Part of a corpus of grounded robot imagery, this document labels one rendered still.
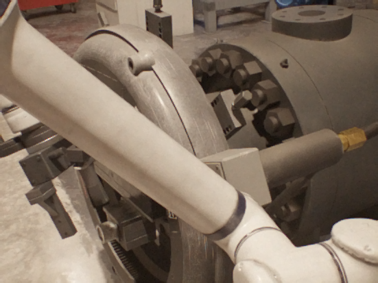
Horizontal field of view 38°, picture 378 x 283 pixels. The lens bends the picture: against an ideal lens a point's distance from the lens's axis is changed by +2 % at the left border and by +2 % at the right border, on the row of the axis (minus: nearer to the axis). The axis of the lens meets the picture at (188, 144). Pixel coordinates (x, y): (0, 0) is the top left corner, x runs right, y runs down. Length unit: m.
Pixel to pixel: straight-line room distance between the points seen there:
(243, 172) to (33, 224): 1.61
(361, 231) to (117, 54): 0.64
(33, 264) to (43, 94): 1.59
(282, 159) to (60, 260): 1.34
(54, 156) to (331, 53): 0.79
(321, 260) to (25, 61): 0.45
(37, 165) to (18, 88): 0.30
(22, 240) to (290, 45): 1.42
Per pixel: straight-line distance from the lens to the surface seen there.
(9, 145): 1.01
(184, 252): 1.12
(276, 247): 0.77
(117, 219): 1.20
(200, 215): 0.79
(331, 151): 1.10
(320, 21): 1.47
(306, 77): 1.36
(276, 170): 1.02
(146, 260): 1.53
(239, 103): 1.02
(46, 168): 0.94
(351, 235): 0.78
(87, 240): 2.28
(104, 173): 1.37
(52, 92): 0.67
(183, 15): 5.33
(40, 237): 2.36
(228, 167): 0.95
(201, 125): 1.05
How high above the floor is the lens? 1.25
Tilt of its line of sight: 25 degrees down
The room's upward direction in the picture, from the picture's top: 4 degrees counter-clockwise
